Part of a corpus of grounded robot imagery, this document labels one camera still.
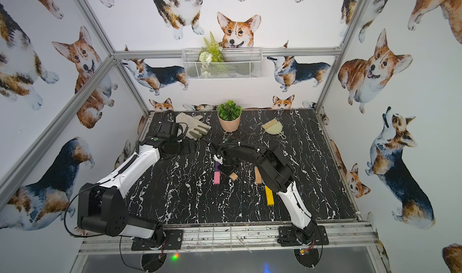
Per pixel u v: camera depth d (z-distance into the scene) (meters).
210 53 0.82
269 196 0.84
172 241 0.74
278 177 0.54
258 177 0.90
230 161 0.81
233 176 0.90
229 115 1.03
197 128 1.07
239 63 0.92
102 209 0.42
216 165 0.94
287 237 0.73
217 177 0.90
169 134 0.67
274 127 1.13
